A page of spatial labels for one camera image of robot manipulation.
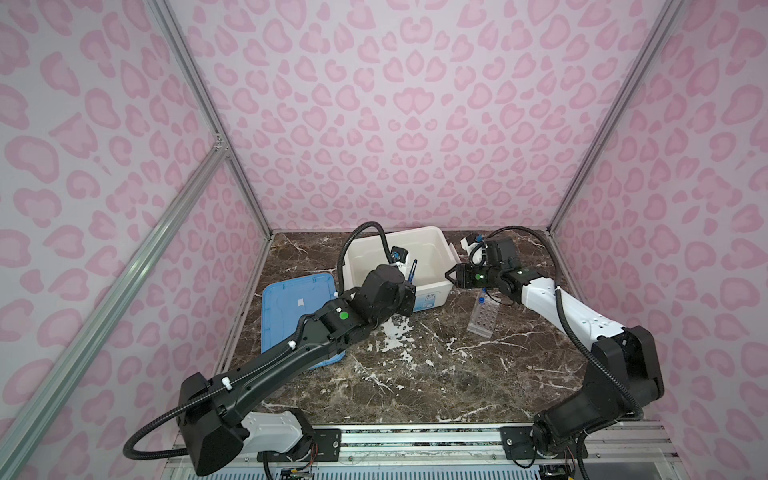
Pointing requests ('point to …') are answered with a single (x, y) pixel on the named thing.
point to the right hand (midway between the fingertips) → (453, 271)
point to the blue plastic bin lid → (285, 303)
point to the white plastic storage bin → (429, 246)
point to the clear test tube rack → (484, 315)
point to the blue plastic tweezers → (412, 271)
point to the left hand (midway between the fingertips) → (413, 279)
